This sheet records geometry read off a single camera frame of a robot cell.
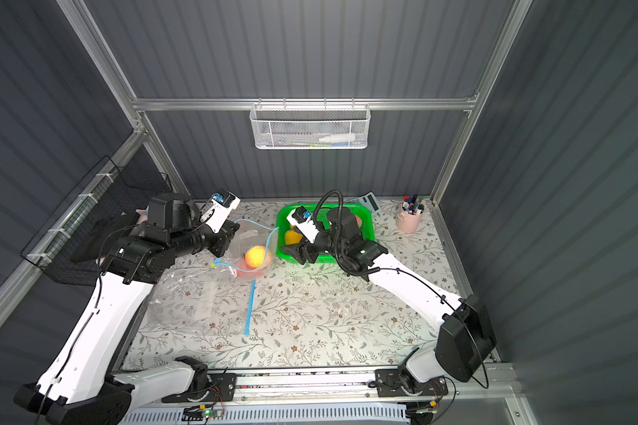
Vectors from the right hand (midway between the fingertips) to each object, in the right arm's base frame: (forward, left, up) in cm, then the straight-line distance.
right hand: (289, 239), depth 72 cm
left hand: (-2, +12, +7) cm, 14 cm away
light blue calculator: (+42, -29, -27) cm, 58 cm away
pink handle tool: (+6, +42, +3) cm, 42 cm away
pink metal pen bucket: (+26, -42, -23) cm, 54 cm away
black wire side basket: (+12, +54, +3) cm, 56 cm away
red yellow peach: (-4, +9, -3) cm, 11 cm away
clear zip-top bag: (-5, +34, -29) cm, 44 cm away
